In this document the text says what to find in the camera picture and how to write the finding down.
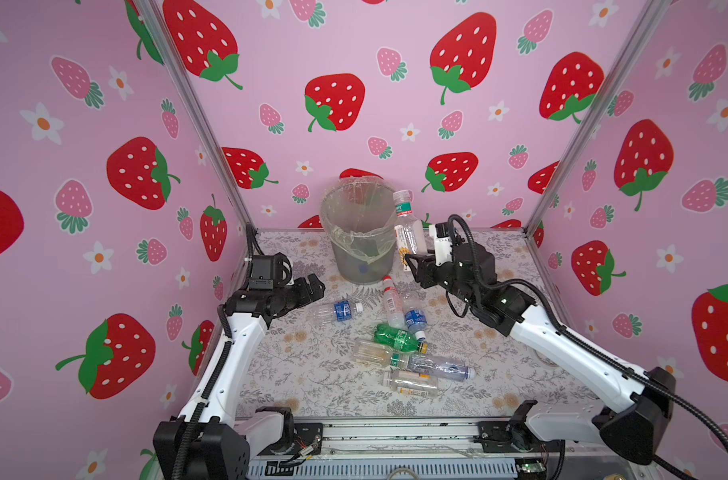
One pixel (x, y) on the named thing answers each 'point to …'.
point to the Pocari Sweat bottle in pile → (415, 309)
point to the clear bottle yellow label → (376, 354)
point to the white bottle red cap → (395, 314)
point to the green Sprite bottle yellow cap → (399, 339)
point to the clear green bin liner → (360, 216)
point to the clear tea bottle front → (411, 383)
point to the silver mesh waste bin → (352, 271)
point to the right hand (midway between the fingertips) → (412, 252)
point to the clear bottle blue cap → (439, 367)
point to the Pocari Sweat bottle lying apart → (333, 312)
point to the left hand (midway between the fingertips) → (311, 289)
